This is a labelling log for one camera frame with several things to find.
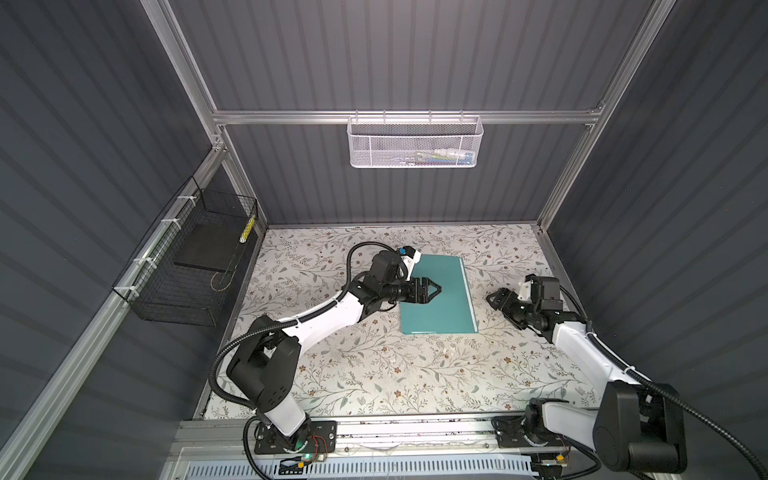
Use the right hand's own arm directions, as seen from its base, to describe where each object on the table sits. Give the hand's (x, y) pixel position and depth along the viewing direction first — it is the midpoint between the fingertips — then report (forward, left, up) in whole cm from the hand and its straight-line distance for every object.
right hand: (499, 304), depth 88 cm
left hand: (0, +20, +9) cm, 22 cm away
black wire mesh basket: (-2, +83, +21) cm, 85 cm away
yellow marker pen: (+12, +72, +21) cm, 76 cm away
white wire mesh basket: (+59, +23, +19) cm, 66 cm away
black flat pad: (+6, +78, +22) cm, 82 cm away
